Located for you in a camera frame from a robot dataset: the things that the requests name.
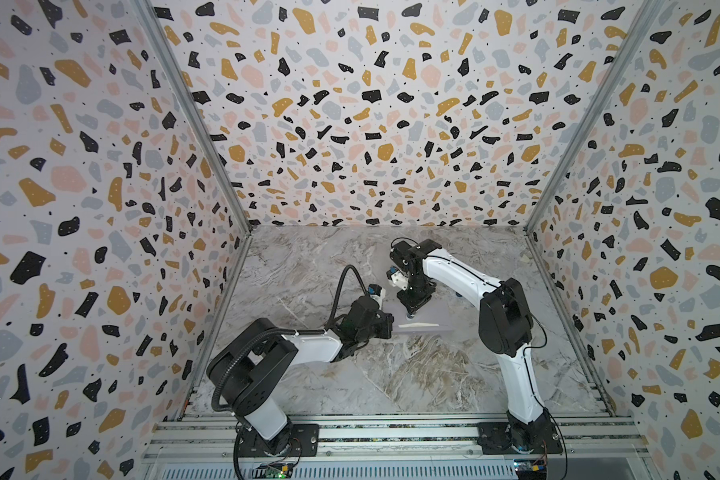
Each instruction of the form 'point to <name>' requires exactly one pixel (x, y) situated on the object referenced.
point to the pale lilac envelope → (438, 310)
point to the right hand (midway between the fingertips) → (409, 302)
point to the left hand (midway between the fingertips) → (398, 313)
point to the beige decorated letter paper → (418, 324)
